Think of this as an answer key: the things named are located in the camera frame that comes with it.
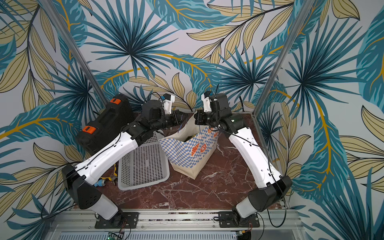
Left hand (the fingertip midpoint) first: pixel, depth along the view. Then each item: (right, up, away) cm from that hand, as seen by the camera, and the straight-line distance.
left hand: (189, 116), depth 69 cm
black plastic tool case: (-41, +3, +17) cm, 44 cm away
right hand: (+3, +1, +2) cm, 4 cm away
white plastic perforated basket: (-27, -28, +23) cm, 45 cm away
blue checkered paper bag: (0, -16, +2) cm, 16 cm away
